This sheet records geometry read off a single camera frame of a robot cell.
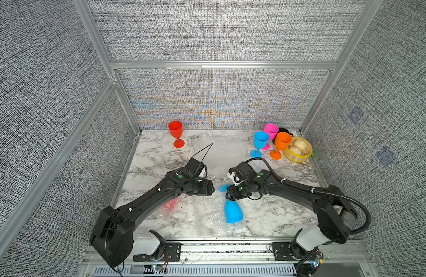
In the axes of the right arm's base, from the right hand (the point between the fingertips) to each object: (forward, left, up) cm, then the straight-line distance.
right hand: (229, 192), depth 83 cm
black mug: (+37, -35, +4) cm, 51 cm away
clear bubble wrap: (-9, +7, -7) cm, 13 cm away
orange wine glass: (+27, -31, +6) cm, 42 cm away
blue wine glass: (+27, -19, +6) cm, 33 cm away
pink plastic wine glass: (+36, -27, +6) cm, 45 cm away
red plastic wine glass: (+37, +29, +6) cm, 48 cm away
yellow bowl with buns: (+28, -44, -4) cm, 53 cm away
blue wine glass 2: (-9, -2, -2) cm, 9 cm away
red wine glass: (-7, +28, -1) cm, 29 cm away
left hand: (0, +8, +4) cm, 9 cm away
